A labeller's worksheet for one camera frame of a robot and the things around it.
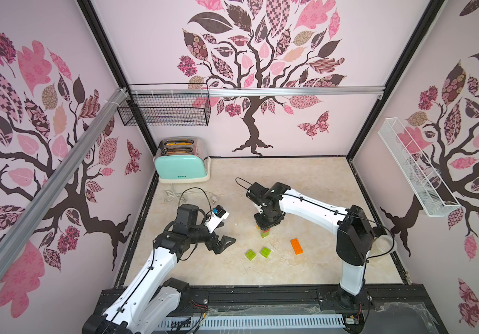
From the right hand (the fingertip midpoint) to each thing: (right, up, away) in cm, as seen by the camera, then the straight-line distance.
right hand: (267, 227), depth 83 cm
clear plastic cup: (+43, -5, -7) cm, 44 cm away
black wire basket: (-62, +70, +54) cm, 108 cm away
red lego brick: (0, -3, +7) cm, 7 cm away
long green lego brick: (0, -5, +7) cm, 9 cm away
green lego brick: (-7, -12, +1) cm, 13 cm away
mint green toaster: (-40, +29, +17) cm, 53 cm away
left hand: (-17, -2, -6) cm, 18 cm away
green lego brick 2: (0, -11, +2) cm, 11 cm away
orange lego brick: (+13, -9, +4) cm, 17 cm away
